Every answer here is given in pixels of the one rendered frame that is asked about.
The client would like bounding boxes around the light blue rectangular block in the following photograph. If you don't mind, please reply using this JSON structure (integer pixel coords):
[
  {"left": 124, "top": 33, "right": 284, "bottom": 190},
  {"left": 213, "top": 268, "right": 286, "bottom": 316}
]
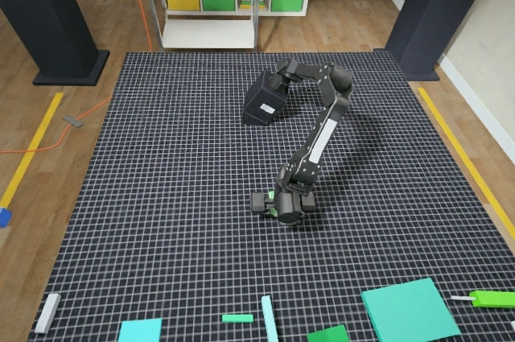
[{"left": 262, "top": 296, "right": 278, "bottom": 342}]

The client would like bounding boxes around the turquoise flat square tile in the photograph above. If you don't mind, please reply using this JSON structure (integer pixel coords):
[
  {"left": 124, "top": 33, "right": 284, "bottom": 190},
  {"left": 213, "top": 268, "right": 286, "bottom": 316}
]
[{"left": 361, "top": 278, "right": 460, "bottom": 342}]

